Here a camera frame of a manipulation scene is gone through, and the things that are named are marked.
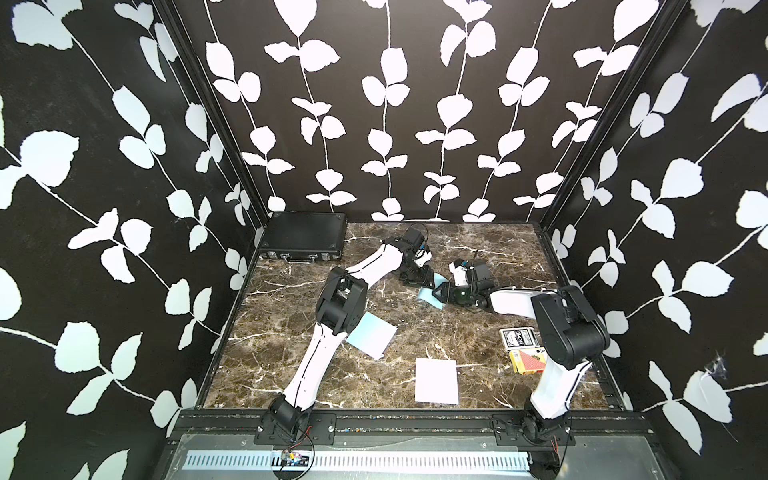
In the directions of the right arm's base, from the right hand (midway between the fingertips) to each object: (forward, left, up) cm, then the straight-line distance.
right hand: (435, 289), depth 98 cm
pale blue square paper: (-15, +20, -3) cm, 25 cm away
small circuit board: (-47, +38, -3) cm, 60 cm away
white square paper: (-28, +2, -3) cm, 28 cm away
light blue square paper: (-3, +3, +1) cm, 4 cm away
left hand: (+3, +1, 0) cm, 3 cm away
